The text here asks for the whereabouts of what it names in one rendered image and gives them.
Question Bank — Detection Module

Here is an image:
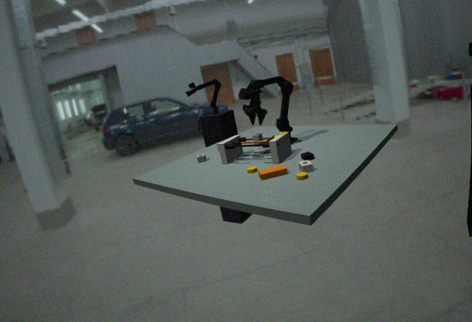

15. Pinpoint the orange rectangular block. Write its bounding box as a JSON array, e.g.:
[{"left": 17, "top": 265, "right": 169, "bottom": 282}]
[{"left": 258, "top": 165, "right": 287, "bottom": 181}]

